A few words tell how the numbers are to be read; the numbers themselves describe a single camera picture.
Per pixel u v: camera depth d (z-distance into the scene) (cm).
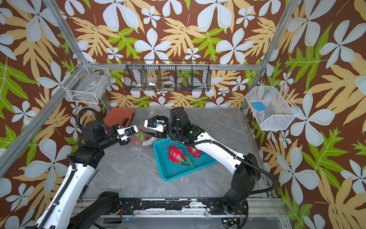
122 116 108
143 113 122
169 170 87
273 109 82
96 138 51
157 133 62
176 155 84
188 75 97
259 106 86
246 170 42
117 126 60
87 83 87
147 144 82
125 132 56
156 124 56
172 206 75
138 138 77
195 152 87
